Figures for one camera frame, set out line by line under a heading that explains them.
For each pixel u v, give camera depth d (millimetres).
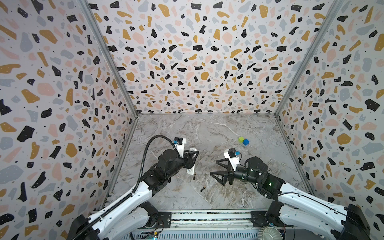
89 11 705
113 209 438
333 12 721
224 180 612
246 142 1032
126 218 548
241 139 1036
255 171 549
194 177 883
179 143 650
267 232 702
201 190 834
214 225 732
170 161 558
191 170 730
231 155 608
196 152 731
